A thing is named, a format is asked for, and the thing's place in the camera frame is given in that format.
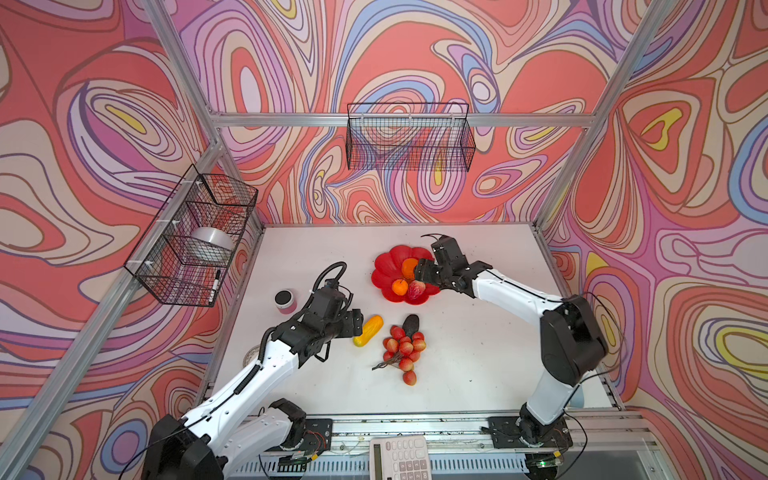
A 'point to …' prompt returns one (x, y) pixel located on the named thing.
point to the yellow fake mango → (370, 330)
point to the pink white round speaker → (284, 301)
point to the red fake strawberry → (415, 289)
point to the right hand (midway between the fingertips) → (426, 276)
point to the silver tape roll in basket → (208, 245)
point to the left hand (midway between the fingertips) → (354, 316)
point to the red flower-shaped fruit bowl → (388, 268)
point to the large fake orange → (408, 267)
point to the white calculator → (399, 458)
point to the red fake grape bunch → (402, 351)
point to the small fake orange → (400, 287)
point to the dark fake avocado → (411, 324)
